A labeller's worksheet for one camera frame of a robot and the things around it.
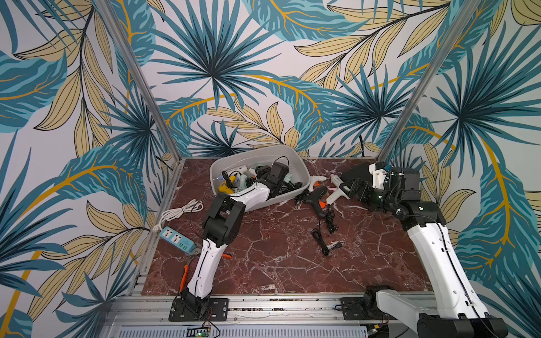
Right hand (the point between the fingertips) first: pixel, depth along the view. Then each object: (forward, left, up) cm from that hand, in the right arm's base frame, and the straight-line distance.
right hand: (349, 189), depth 72 cm
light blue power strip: (-5, +66, -25) cm, 71 cm away
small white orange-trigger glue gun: (+27, +3, -27) cm, 38 cm away
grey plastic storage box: (+34, +12, -23) cm, 42 cm away
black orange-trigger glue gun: (+16, +6, -27) cm, 32 cm away
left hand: (+24, +33, -16) cm, 44 cm away
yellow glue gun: (+21, +49, -25) cm, 59 cm away
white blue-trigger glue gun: (+32, +41, -24) cm, 57 cm away
